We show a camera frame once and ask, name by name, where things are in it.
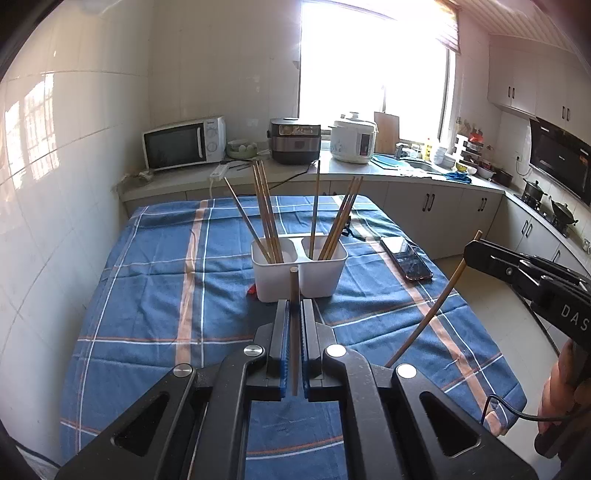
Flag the wooden chopstick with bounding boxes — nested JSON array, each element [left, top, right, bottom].
[[290, 266, 301, 396], [386, 258, 467, 368]]

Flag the chopstick compartment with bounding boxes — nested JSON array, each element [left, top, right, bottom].
[[327, 176, 363, 260], [257, 159, 283, 263]]

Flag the person's right hand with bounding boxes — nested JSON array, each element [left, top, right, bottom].
[[538, 340, 590, 417]]

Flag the black wok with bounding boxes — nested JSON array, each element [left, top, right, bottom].
[[551, 200, 578, 225]]

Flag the black cooking pot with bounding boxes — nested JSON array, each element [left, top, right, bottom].
[[522, 180, 546, 204]]

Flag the black range hood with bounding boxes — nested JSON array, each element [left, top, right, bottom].
[[530, 119, 590, 206]]

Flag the white lower counter cabinets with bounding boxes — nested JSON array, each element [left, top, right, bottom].
[[122, 175, 590, 274]]

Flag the blue plaid tablecloth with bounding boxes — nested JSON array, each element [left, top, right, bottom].
[[60, 197, 527, 459]]

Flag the smartphone with dark screen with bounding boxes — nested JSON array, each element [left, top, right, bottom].
[[380, 236, 433, 282]]

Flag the blue cloth on counter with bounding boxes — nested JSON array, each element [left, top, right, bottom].
[[444, 171, 472, 184]]

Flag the white two-compartment utensil holder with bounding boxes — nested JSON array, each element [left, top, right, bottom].
[[250, 235, 349, 304]]

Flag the stainless steel sink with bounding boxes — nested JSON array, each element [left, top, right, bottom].
[[406, 159, 441, 174]]

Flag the white upper cabinets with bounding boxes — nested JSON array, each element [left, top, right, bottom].
[[488, 35, 590, 142]]

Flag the blue tray by sink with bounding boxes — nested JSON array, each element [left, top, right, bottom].
[[372, 155, 410, 170]]

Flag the wooden cutting board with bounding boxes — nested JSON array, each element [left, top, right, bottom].
[[374, 112, 400, 154]]

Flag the white pressure cooker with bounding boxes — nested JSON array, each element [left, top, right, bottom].
[[329, 111, 378, 165]]

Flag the white power strip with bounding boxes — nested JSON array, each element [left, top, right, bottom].
[[209, 162, 230, 182]]

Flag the bamboo window blind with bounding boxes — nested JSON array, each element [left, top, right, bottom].
[[435, 0, 461, 55]]

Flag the bowl of eggs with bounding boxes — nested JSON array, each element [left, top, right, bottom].
[[225, 139, 259, 160]]

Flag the white microwave oven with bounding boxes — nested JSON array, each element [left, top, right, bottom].
[[142, 116, 226, 172]]

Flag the black rice cooker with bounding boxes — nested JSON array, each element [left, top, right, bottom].
[[267, 118, 322, 165]]

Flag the black power cable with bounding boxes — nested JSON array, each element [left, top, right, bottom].
[[267, 158, 320, 192]]

